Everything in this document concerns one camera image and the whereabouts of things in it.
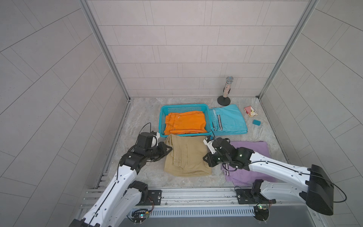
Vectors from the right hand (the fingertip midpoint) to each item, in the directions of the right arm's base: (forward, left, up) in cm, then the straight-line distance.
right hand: (203, 160), depth 76 cm
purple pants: (-8, -21, -8) cm, 24 cm away
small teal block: (+28, -43, -9) cm, 52 cm away
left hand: (+6, +16, +6) cm, 17 cm away
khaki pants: (+2, +10, +2) cm, 11 cm away
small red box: (+37, -41, -6) cm, 55 cm away
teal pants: (+31, -22, -7) cm, 38 cm away
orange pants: (+29, +10, -4) cm, 31 cm away
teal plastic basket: (+37, +22, +1) cm, 44 cm away
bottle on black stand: (+51, -24, -7) cm, 56 cm away
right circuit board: (-24, -27, -13) cm, 38 cm away
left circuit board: (-22, +33, -6) cm, 40 cm away
